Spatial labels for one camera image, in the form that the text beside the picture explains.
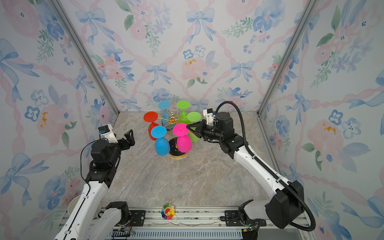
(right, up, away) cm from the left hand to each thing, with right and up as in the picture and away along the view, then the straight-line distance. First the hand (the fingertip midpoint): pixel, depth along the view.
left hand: (123, 131), depth 75 cm
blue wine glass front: (+19, -8, +4) cm, 20 cm away
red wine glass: (+13, +7, +3) cm, 15 cm away
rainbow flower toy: (+22, -41, 0) cm, 46 cm away
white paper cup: (-21, -34, -6) cm, 40 cm away
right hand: (+31, +2, -5) cm, 32 cm away
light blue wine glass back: (+19, +14, +9) cm, 26 cm away
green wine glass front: (+35, +7, +3) cm, 36 cm away
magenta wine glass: (+30, -6, +2) cm, 31 cm away
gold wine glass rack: (+23, -15, +21) cm, 35 cm away
